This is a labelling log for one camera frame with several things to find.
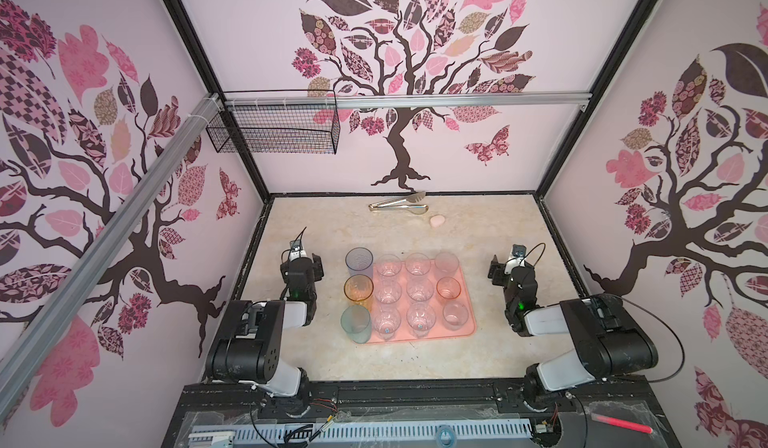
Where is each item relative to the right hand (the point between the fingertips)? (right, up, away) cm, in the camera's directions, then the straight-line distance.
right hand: (510, 255), depth 92 cm
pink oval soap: (-20, +11, +19) cm, 30 cm away
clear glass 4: (-29, -18, -5) cm, 35 cm away
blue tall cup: (-48, -2, 0) cm, 48 cm away
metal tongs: (-36, +18, +26) cm, 47 cm away
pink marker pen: (+18, -38, -21) cm, 47 cm away
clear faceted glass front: (-39, -10, -4) cm, 40 cm away
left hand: (-66, -2, +2) cm, 66 cm away
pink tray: (-24, -5, -1) cm, 25 cm away
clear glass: (-39, -4, +3) cm, 39 cm away
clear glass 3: (-29, -10, -2) cm, 30 cm away
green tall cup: (-48, -19, -7) cm, 52 cm away
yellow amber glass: (-48, -9, -4) cm, 49 cm away
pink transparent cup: (-20, -10, -2) cm, 22 cm away
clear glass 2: (-39, -18, -7) cm, 43 cm away
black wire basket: (-85, +49, +30) cm, 102 cm away
